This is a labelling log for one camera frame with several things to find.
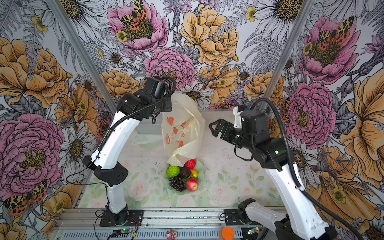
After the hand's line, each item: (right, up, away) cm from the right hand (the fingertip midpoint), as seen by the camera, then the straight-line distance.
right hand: (216, 134), depth 62 cm
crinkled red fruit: (-11, -17, +22) cm, 30 cm away
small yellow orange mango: (-9, -23, +21) cm, 32 cm away
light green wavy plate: (-6, -22, +23) cm, 32 cm away
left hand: (-23, +12, +9) cm, 27 cm away
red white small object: (-19, -44, +4) cm, 48 cm away
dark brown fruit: (-14, -21, +18) cm, 31 cm away
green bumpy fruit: (-20, -21, +18) cm, 34 cm away
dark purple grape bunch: (-18, -26, +16) cm, 36 cm away
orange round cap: (+4, -40, 0) cm, 40 cm away
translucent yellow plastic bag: (-17, +2, +36) cm, 39 cm away
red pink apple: (-10, -26, +14) cm, 31 cm away
